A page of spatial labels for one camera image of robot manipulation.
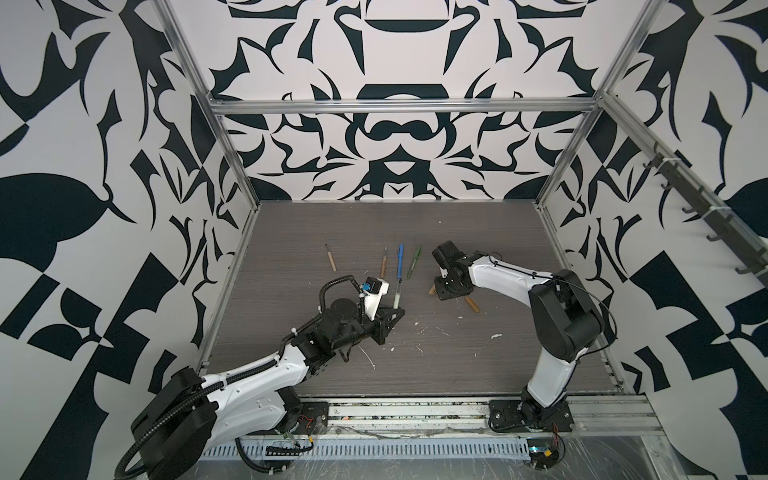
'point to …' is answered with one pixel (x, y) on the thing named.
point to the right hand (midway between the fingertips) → (447, 287)
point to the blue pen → (400, 260)
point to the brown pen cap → (472, 304)
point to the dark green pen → (414, 261)
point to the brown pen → (383, 263)
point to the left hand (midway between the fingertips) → (405, 306)
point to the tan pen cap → (433, 290)
